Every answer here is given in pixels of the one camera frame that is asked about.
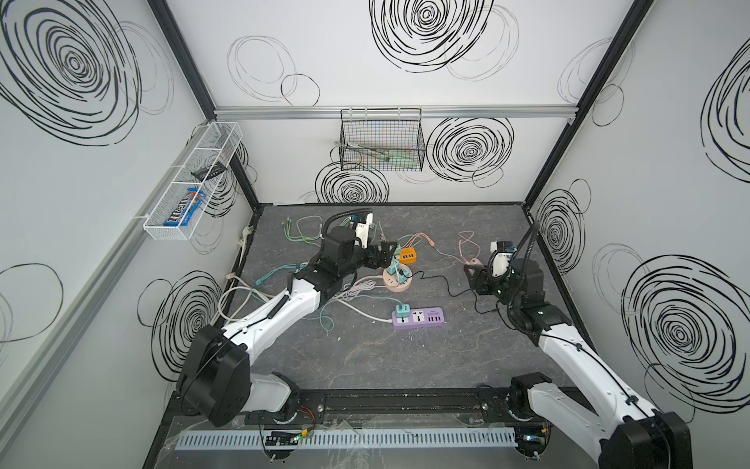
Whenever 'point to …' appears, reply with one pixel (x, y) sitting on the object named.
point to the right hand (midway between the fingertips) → (474, 265)
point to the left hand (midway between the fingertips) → (388, 242)
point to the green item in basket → (401, 158)
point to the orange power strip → (407, 255)
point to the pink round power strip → (391, 280)
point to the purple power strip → (420, 318)
